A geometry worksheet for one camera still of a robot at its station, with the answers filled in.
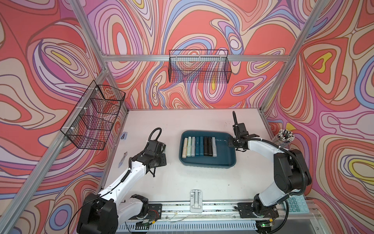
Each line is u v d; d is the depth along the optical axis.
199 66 0.96
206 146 0.94
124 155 0.93
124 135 1.01
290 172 0.46
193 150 0.93
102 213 0.39
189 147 0.94
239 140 0.69
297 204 0.75
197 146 0.94
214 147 0.93
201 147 0.93
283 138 0.82
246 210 0.73
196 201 0.75
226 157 0.91
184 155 0.91
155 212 0.72
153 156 0.64
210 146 0.93
